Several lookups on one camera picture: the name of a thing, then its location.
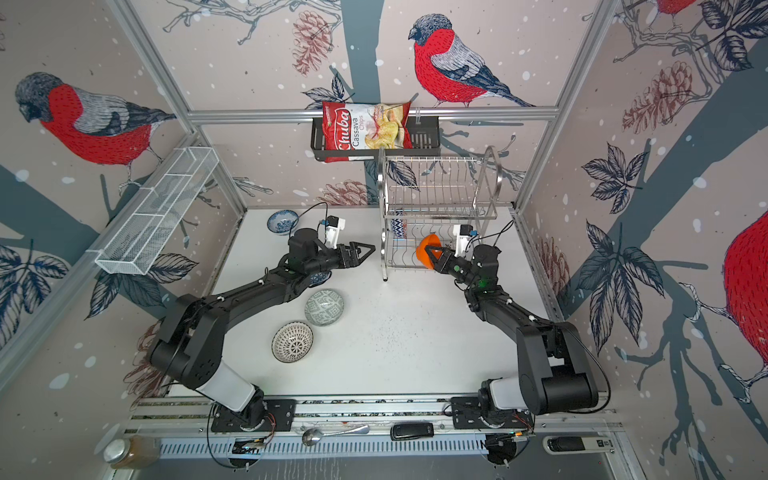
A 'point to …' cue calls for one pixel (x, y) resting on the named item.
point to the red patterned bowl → (399, 227)
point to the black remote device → (408, 430)
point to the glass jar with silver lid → (132, 452)
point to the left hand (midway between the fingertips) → (367, 250)
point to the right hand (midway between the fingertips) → (422, 253)
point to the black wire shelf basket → (426, 139)
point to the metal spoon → (312, 436)
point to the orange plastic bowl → (431, 240)
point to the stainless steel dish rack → (423, 198)
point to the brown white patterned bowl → (293, 342)
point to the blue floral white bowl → (283, 221)
